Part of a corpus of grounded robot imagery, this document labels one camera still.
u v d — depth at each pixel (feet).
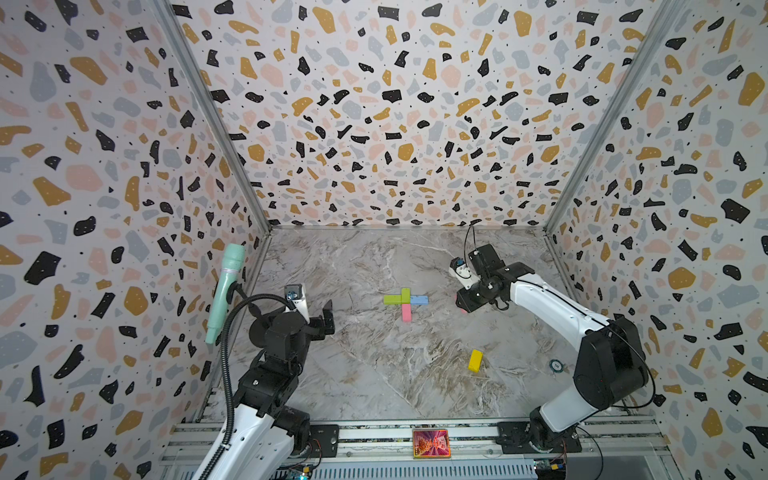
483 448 2.40
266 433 1.59
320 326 2.14
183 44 2.41
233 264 2.26
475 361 2.86
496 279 2.10
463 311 2.60
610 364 1.46
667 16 2.36
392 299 3.29
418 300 3.29
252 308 2.69
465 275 2.62
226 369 1.52
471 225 4.22
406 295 3.29
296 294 2.02
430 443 2.35
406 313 3.20
